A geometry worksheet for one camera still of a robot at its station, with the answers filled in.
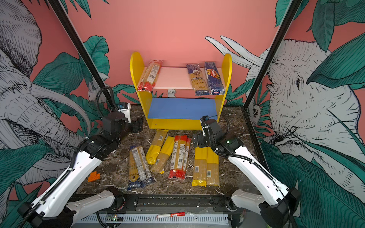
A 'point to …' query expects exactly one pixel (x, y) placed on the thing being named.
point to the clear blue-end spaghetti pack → (140, 172)
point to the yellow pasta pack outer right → (213, 168)
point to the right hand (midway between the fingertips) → (199, 134)
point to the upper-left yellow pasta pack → (153, 153)
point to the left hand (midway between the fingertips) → (137, 115)
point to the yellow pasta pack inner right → (199, 167)
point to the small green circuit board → (113, 217)
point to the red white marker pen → (179, 214)
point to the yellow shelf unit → (173, 105)
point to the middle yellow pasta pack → (162, 160)
